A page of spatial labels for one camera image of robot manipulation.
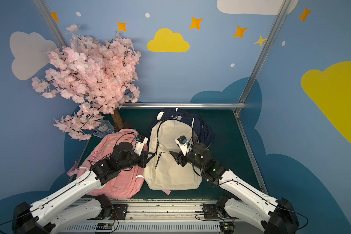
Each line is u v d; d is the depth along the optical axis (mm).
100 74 613
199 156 553
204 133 1021
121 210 750
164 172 740
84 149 1034
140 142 657
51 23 735
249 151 1032
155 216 741
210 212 744
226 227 731
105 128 1054
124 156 574
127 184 799
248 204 458
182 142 621
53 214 422
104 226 718
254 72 962
